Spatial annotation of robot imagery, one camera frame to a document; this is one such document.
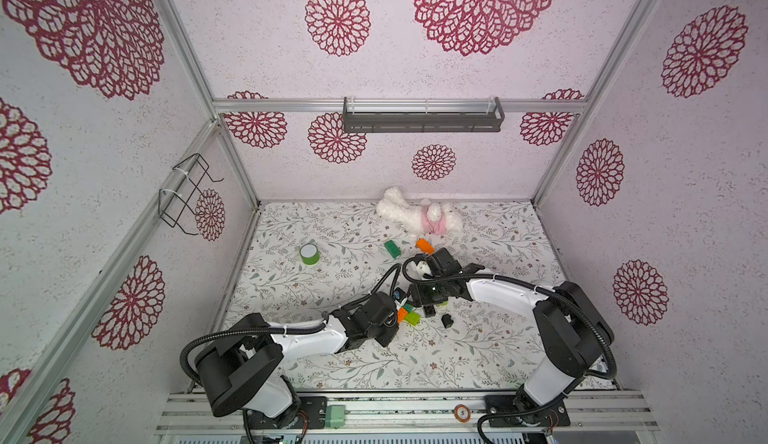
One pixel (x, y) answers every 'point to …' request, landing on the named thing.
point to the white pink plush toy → (421, 218)
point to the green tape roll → (309, 253)
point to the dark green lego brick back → (392, 248)
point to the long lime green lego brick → (412, 318)
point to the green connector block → (335, 416)
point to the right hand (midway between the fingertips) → (408, 295)
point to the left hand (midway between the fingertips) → (390, 323)
